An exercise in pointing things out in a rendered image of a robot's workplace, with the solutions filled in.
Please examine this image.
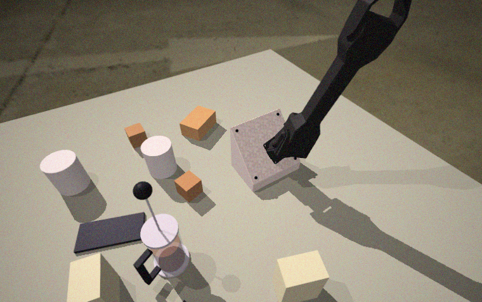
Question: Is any french press with black knob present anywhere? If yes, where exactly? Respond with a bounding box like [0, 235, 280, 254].
[133, 181, 190, 285]

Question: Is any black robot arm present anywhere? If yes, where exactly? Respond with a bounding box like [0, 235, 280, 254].
[263, 0, 412, 164]

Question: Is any grey cylinder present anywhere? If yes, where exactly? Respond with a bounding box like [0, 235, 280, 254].
[40, 150, 90, 196]
[141, 136, 177, 179]

